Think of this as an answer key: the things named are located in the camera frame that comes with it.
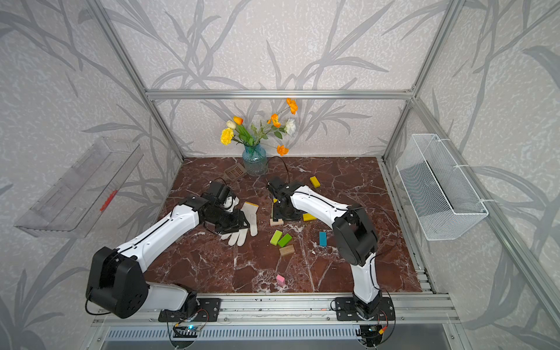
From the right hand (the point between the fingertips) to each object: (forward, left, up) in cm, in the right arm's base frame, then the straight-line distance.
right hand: (282, 216), depth 90 cm
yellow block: (+13, +4, -8) cm, 16 cm away
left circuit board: (-38, +32, -9) cm, 50 cm away
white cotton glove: (-6, +18, -7) cm, 20 cm away
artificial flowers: (+33, +21, +19) cm, 43 cm away
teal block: (-7, -17, -7) cm, 20 cm away
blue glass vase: (+29, +14, +4) cm, 32 cm away
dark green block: (-8, -1, -6) cm, 10 cm away
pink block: (-24, 0, -2) cm, 24 cm away
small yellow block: (+22, -16, -4) cm, 27 cm away
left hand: (-7, +13, +5) cm, 16 cm away
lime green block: (-6, +3, -6) cm, 9 cm away
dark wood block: (-12, -2, -6) cm, 14 cm away
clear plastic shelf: (-10, +62, +25) cm, 67 cm away
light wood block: (0, +3, -6) cm, 7 cm away
